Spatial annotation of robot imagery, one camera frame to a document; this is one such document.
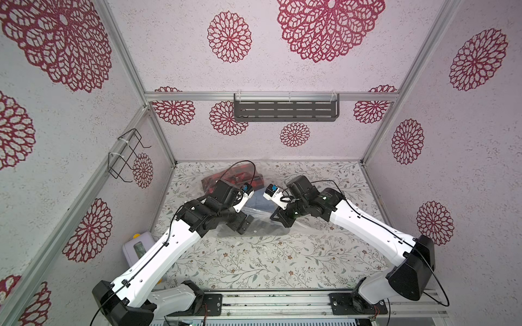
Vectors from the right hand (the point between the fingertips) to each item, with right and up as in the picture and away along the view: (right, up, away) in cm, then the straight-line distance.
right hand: (271, 213), depth 75 cm
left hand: (-12, 0, -2) cm, 12 cm away
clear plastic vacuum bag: (-9, +1, -2) cm, 9 cm away
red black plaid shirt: (-17, +14, +35) cm, 42 cm away
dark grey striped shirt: (-5, -5, +2) cm, 7 cm away
